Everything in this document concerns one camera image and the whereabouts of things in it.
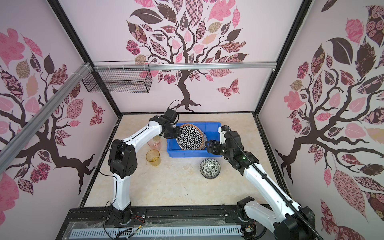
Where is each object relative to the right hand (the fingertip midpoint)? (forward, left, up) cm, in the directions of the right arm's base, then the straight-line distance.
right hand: (211, 141), depth 77 cm
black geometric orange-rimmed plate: (+14, +11, -16) cm, 24 cm away
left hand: (+12, +19, -11) cm, 25 cm away
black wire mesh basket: (+65, +72, -3) cm, 97 cm away
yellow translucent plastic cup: (0, +35, -16) cm, 38 cm away
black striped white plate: (+13, +2, -17) cm, 21 cm away
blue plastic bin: (+24, -4, -22) cm, 33 cm away
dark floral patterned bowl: (-8, 0, -17) cm, 18 cm away
